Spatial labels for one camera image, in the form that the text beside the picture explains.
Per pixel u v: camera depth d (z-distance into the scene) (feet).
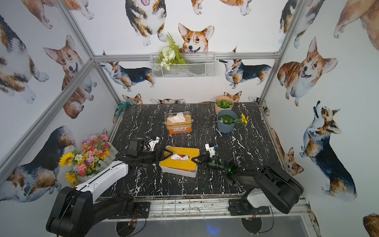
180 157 2.68
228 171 2.22
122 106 3.92
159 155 2.42
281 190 1.43
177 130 3.27
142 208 2.42
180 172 2.58
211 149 2.61
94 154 2.47
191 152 2.70
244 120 3.02
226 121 3.31
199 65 3.03
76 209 1.31
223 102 3.45
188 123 3.30
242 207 2.20
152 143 2.58
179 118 3.26
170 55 2.55
